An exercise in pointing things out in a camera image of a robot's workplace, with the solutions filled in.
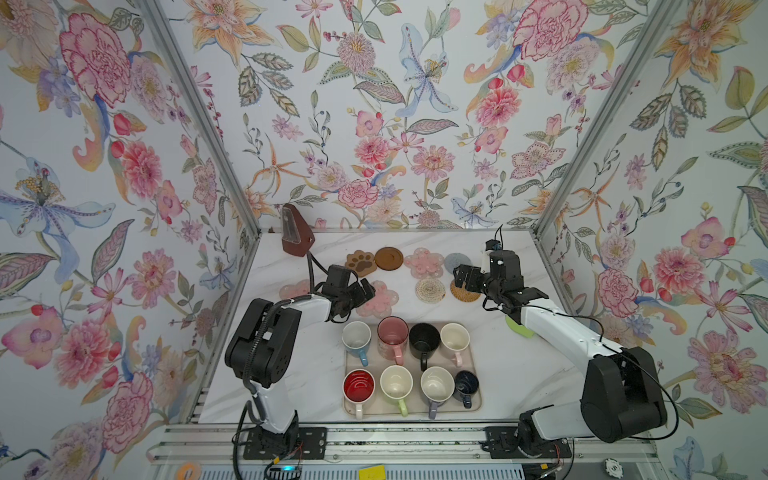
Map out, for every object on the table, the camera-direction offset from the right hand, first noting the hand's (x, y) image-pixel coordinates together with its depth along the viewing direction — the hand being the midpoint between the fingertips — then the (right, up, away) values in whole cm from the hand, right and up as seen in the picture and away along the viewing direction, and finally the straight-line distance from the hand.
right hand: (467, 270), depth 89 cm
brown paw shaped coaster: (-33, +2, +21) cm, 39 cm away
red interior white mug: (-32, -31, -8) cm, 45 cm away
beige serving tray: (-18, -25, -13) cm, 34 cm away
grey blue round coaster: (+2, +3, +23) cm, 23 cm away
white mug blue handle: (-33, -19, -1) cm, 38 cm away
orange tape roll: (-69, -47, -19) cm, 86 cm away
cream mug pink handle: (-4, -19, -2) cm, 20 cm away
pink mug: (-22, -20, -1) cm, 30 cm away
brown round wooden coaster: (-23, +4, +24) cm, 34 cm away
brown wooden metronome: (-56, +12, +18) cm, 60 cm away
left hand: (-29, -9, +8) cm, 31 cm away
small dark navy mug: (-2, -31, -8) cm, 32 cm away
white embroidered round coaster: (-9, -7, +14) cm, 18 cm away
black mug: (-13, -19, -4) cm, 24 cm away
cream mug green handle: (-22, -31, -7) cm, 38 cm away
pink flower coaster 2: (-26, -12, +11) cm, 31 cm away
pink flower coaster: (-10, +1, +21) cm, 24 cm away
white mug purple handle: (-10, -31, -7) cm, 34 cm away
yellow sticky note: (-28, -46, -20) cm, 57 cm away
